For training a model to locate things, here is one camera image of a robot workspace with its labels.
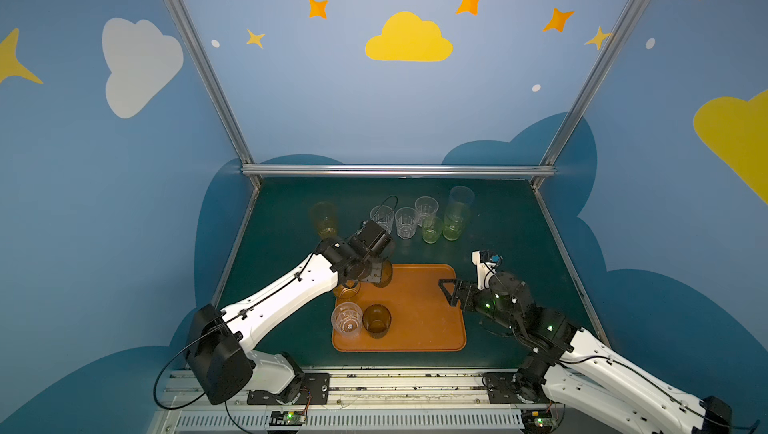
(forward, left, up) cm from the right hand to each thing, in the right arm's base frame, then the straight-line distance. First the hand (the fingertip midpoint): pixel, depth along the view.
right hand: (452, 279), depth 75 cm
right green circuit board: (-27, -21, -18) cm, 39 cm away
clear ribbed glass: (+30, +20, -13) cm, 38 cm away
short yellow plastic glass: (+2, +29, -17) cm, 34 cm away
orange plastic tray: (-4, +6, -18) cm, 20 cm away
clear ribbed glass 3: (+35, +4, -14) cm, 38 cm away
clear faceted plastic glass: (-6, +28, -17) cm, 33 cm away
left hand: (+3, +20, -2) cm, 20 cm away
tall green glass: (+33, -6, -14) cm, 36 cm away
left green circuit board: (-30, +39, -17) cm, 52 cm away
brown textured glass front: (-6, +19, -15) cm, 25 cm away
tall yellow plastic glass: (+26, +40, -11) cm, 49 cm away
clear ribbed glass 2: (+29, +12, -13) cm, 34 cm away
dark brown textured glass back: (-2, +18, +6) cm, 19 cm away
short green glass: (+28, +3, -17) cm, 32 cm away
